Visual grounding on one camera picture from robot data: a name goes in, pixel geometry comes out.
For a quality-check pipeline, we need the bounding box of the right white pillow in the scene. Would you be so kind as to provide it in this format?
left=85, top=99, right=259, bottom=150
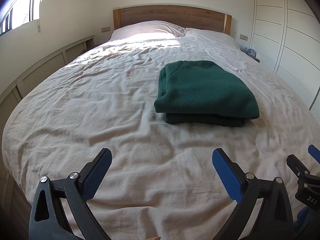
left=184, top=28, right=240, bottom=50

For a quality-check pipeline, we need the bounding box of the dark nightstand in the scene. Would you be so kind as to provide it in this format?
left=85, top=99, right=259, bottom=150
left=241, top=50, right=260, bottom=63

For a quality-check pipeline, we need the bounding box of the green knit sweater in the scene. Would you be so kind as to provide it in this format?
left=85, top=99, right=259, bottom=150
left=154, top=60, right=260, bottom=127

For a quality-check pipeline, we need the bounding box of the blue patterned tissue box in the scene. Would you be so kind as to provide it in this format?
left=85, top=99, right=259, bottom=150
left=247, top=48, right=257, bottom=57

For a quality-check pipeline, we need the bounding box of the left wall switch plate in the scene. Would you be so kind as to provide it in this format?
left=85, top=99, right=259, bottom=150
left=101, top=27, right=111, bottom=33

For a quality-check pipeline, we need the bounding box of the white pillow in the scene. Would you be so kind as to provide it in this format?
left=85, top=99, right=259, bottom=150
left=110, top=21, right=185, bottom=41
left=184, top=28, right=240, bottom=50

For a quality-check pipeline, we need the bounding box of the blue gloved right hand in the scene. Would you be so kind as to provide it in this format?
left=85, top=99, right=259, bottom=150
left=294, top=206, right=319, bottom=235

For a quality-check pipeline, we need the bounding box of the wooden headboard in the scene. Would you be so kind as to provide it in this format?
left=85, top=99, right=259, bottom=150
left=113, top=5, right=232, bottom=35

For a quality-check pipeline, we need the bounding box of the white bed sheet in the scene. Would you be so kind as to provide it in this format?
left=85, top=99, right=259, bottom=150
left=2, top=36, right=319, bottom=239

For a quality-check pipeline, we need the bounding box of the right wall switch plate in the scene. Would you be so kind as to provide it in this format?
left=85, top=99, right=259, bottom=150
left=240, top=34, right=248, bottom=41

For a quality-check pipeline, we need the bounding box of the white wardrobe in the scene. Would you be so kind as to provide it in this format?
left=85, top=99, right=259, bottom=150
left=249, top=0, right=319, bottom=120

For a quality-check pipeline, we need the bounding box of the white radiator cover cabinet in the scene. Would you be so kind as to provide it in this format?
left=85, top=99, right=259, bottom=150
left=0, top=35, right=95, bottom=181

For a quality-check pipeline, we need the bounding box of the window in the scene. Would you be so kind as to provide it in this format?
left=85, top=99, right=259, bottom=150
left=1, top=0, right=43, bottom=35

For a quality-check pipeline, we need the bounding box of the left white pillow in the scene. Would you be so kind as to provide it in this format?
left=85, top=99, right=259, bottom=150
left=110, top=21, right=185, bottom=41

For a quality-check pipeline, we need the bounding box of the wall switch plate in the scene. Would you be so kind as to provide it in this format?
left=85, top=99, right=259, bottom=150
left=240, top=34, right=248, bottom=41
left=101, top=27, right=111, bottom=33

